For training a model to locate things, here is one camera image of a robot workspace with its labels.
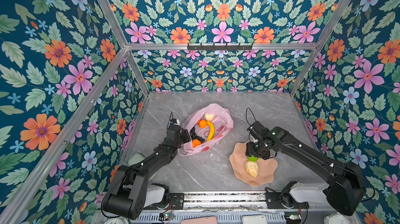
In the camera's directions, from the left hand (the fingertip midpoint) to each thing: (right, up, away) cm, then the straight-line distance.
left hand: (190, 127), depth 88 cm
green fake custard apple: (+32, -13, -13) cm, 37 cm away
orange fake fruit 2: (+3, -9, 0) cm, 9 cm away
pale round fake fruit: (+10, +5, +12) cm, 17 cm away
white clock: (-28, -36, -23) cm, 51 cm away
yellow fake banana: (+12, -3, +9) cm, 16 cm away
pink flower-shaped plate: (+41, -20, -7) cm, 47 cm away
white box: (+31, -38, -20) cm, 53 cm away
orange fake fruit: (+6, +1, +10) cm, 12 cm away
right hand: (+32, -12, -9) cm, 35 cm away
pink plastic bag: (+20, +1, +13) cm, 24 cm away
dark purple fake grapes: (+2, -6, +5) cm, 8 cm away
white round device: (+67, -36, -22) cm, 79 cm away
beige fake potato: (+33, -19, -10) cm, 39 cm away
